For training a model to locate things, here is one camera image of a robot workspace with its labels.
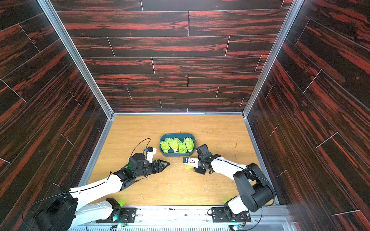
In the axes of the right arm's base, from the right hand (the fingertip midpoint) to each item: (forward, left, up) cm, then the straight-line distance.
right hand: (199, 161), depth 93 cm
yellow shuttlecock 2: (+7, +23, +7) cm, 25 cm away
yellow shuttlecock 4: (+8, +12, +4) cm, 15 cm away
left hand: (-8, +19, +11) cm, 23 cm away
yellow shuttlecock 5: (+9, +7, +8) cm, 13 cm away
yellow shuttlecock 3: (+9, +17, +7) cm, 21 cm away
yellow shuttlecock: (-6, +7, +6) cm, 11 cm away
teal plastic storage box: (+17, +13, +5) cm, 22 cm away
